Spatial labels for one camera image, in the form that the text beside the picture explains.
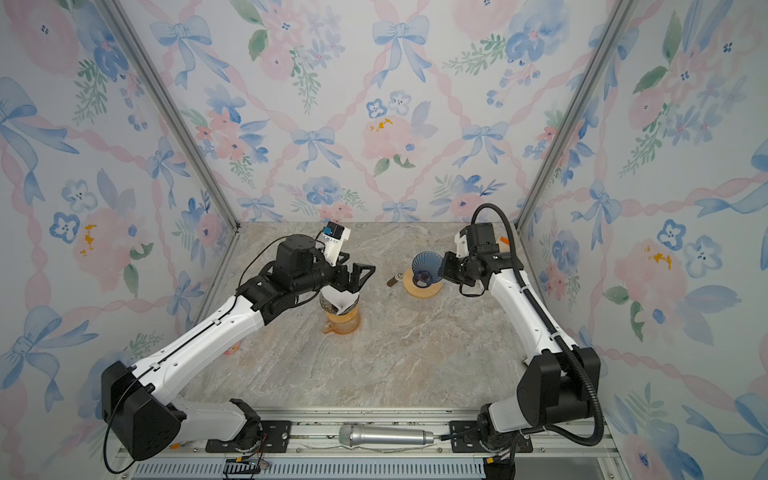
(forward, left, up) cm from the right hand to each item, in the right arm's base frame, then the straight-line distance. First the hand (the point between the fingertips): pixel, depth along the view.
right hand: (440, 267), depth 84 cm
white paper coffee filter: (-7, +28, -7) cm, 30 cm away
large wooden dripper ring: (-3, +6, -8) cm, 10 cm away
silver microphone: (-39, +20, -16) cm, 46 cm away
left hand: (-6, +21, +10) cm, 24 cm away
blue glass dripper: (+1, +4, -2) cm, 5 cm away
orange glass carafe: (-12, +27, -10) cm, 31 cm away
